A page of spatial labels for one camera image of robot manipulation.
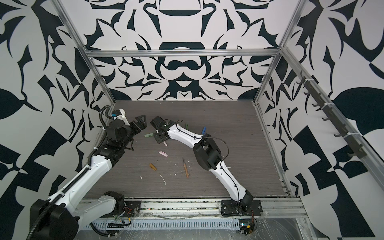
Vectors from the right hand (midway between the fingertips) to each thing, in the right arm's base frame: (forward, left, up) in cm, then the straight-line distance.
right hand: (160, 135), depth 96 cm
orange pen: (-19, -16, -4) cm, 25 cm away
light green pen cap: (+2, +8, -2) cm, 9 cm away
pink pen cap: (-10, -2, -5) cm, 11 cm away
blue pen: (+6, -28, -4) cm, 29 cm away
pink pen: (-5, -3, -1) cm, 6 cm away
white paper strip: (-24, -3, -5) cm, 24 cm away
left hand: (-2, +6, +22) cm, 23 cm away
